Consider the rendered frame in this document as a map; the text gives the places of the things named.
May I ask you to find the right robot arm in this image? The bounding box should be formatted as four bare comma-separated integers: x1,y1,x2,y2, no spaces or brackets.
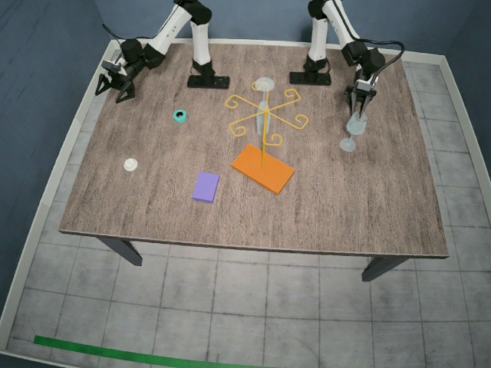
121,0,230,88

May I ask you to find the purple flat block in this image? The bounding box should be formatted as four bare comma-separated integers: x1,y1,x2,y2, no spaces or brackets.
192,172,219,203

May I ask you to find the teal short hollow cylinder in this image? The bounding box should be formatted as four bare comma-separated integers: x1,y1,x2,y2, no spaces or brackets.
173,110,187,123

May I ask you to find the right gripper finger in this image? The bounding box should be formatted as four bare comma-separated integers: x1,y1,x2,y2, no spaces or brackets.
95,73,110,96
116,82,136,104

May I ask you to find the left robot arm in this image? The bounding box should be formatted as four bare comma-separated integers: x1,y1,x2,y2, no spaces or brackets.
289,0,386,84

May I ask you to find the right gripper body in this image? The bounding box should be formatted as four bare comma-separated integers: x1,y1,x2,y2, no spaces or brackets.
107,57,137,92

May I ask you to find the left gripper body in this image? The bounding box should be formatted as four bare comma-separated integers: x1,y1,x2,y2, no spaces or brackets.
344,74,378,102

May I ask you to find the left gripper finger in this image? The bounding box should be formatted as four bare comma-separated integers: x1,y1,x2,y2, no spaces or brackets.
359,95,372,119
347,92,357,117

